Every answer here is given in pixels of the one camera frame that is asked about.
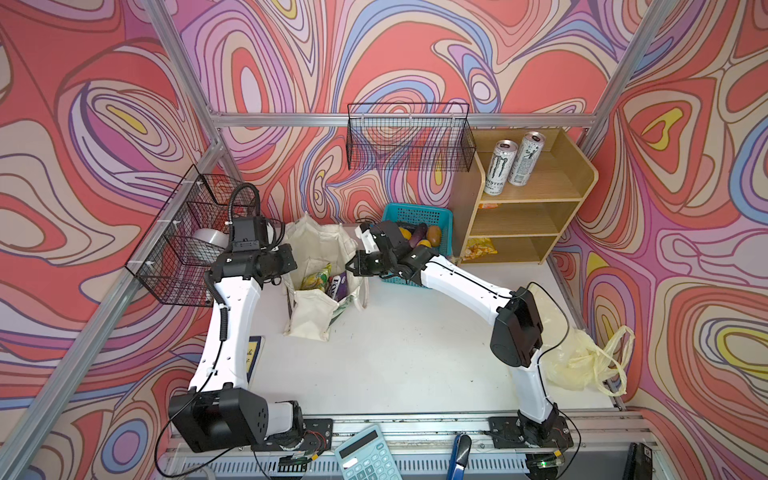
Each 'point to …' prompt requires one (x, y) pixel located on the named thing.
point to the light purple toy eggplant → (419, 233)
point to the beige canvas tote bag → (311, 314)
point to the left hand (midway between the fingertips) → (289, 255)
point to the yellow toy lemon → (425, 242)
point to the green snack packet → (316, 280)
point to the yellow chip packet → (478, 247)
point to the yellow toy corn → (406, 233)
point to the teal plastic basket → (441, 216)
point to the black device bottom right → (639, 462)
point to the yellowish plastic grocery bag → (581, 362)
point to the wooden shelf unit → (521, 189)
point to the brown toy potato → (434, 235)
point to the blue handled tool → (460, 451)
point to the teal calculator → (367, 456)
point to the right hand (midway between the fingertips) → (347, 272)
